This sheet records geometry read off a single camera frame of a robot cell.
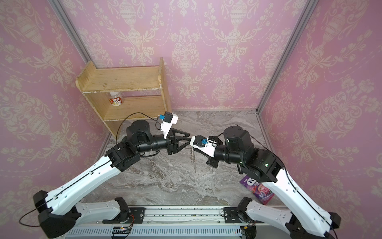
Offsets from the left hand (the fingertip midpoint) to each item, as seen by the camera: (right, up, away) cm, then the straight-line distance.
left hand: (190, 140), depth 58 cm
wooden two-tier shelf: (-36, +31, +55) cm, 73 cm away
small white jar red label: (-47, +22, +33) cm, 62 cm away
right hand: (+3, -2, 0) cm, 3 cm away
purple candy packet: (+36, -29, +22) cm, 51 cm away
